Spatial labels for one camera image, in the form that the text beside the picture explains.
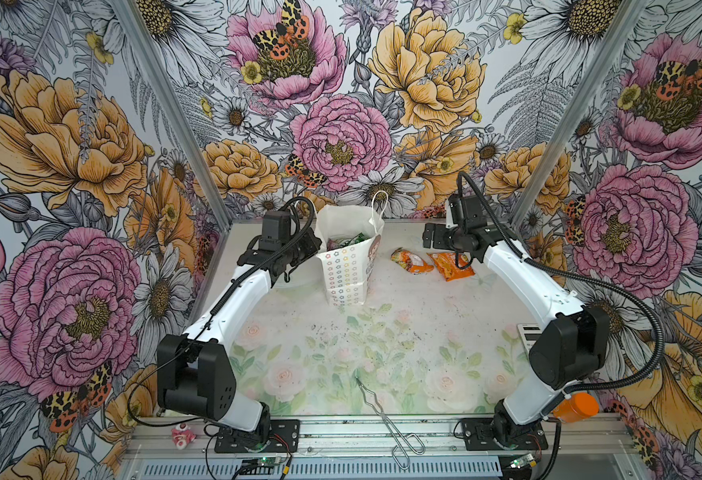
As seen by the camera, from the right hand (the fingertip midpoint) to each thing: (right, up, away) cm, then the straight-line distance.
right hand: (440, 244), depth 87 cm
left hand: (-33, -1, -3) cm, 33 cm away
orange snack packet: (-6, -6, +15) cm, 17 cm away
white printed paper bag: (-26, -7, -2) cm, 27 cm away
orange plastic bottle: (+27, -37, -18) cm, 49 cm away
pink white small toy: (-65, -45, -15) cm, 81 cm away
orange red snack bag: (0, -5, -13) cm, 14 cm away
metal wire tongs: (-13, -48, -12) cm, 51 cm away
